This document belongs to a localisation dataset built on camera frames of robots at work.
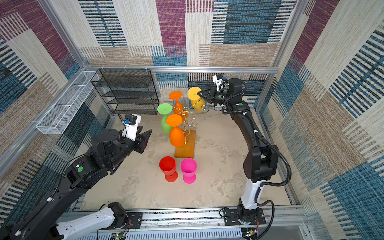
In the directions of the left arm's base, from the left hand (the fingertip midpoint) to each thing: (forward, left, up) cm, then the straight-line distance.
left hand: (146, 127), depth 62 cm
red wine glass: (-6, -6, -24) cm, 25 cm away
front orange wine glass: (+5, -11, -13) cm, 18 cm away
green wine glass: (+15, -5, -5) cm, 16 cm away
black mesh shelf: (+51, +28, -22) cm, 62 cm away
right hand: (+21, -21, -1) cm, 30 cm away
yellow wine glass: (+23, -22, -8) cm, 33 cm away
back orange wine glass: (+17, -12, -7) cm, 22 cm away
